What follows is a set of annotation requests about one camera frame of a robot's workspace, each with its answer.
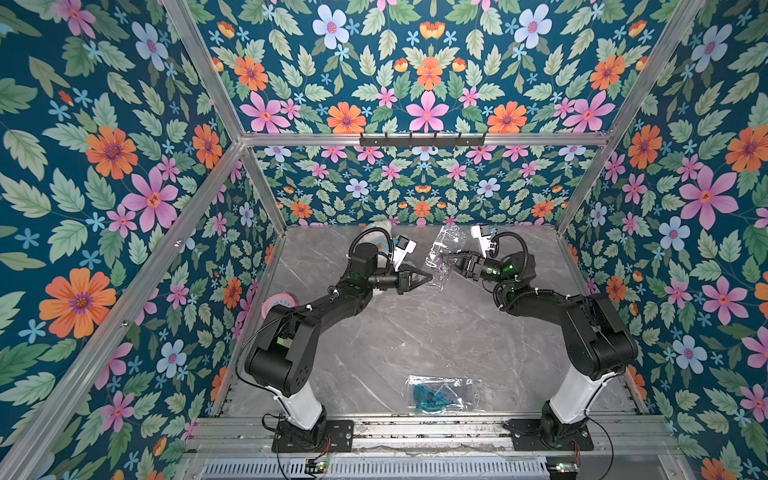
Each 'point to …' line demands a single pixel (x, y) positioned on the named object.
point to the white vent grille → (518, 468)
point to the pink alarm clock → (283, 299)
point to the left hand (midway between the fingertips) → (431, 278)
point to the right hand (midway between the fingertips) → (452, 256)
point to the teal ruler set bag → (437, 394)
